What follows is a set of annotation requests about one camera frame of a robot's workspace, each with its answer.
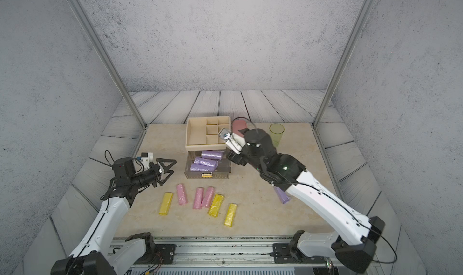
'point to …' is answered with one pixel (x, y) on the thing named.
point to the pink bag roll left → (182, 197)
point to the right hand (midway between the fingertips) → (236, 137)
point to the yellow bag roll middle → (216, 205)
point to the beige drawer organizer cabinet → (202, 132)
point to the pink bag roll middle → (198, 199)
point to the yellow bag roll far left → (166, 203)
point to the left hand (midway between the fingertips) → (176, 166)
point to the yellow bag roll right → (231, 214)
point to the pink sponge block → (238, 125)
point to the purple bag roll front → (200, 167)
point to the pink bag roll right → (207, 200)
